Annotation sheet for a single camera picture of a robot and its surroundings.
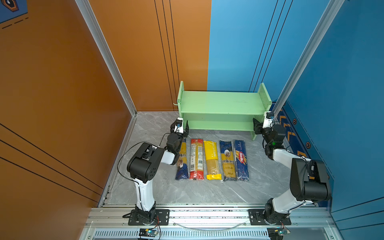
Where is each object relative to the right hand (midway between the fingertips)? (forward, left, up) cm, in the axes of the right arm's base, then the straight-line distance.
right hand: (257, 118), depth 89 cm
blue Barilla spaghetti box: (-25, +11, -17) cm, 32 cm away
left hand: (+1, +46, -1) cm, 46 cm away
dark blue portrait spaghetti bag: (-10, +17, -18) cm, 27 cm away
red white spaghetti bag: (-18, +37, -17) cm, 45 cm away
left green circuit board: (-54, +60, -21) cm, 84 cm away
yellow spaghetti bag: (-21, +28, -17) cm, 39 cm away
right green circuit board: (-54, -3, -22) cm, 58 cm away
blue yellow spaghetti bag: (-26, +45, -16) cm, 55 cm away
